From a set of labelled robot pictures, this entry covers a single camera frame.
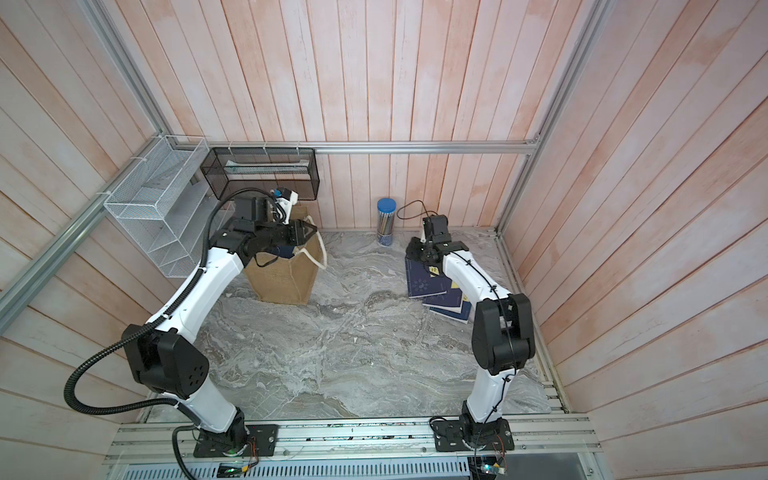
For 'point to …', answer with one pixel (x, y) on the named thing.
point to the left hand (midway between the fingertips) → (314, 233)
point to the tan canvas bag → (289, 281)
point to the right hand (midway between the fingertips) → (411, 249)
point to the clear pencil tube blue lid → (386, 208)
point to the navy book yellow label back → (423, 280)
